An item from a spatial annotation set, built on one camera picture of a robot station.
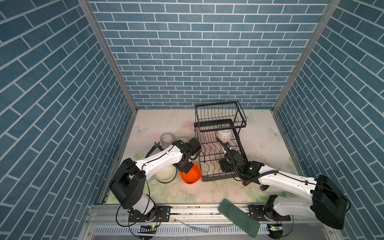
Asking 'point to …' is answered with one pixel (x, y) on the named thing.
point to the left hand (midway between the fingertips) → (183, 168)
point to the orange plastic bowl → (193, 175)
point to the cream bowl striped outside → (166, 175)
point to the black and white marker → (263, 188)
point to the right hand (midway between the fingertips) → (223, 157)
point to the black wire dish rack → (215, 130)
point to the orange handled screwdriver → (247, 182)
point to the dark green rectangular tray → (239, 217)
